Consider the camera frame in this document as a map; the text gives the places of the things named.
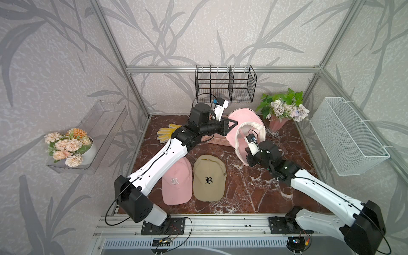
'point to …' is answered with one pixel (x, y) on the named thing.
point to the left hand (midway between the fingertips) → (237, 124)
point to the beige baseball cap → (209, 178)
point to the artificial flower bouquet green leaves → (288, 104)
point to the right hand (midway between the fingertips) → (246, 148)
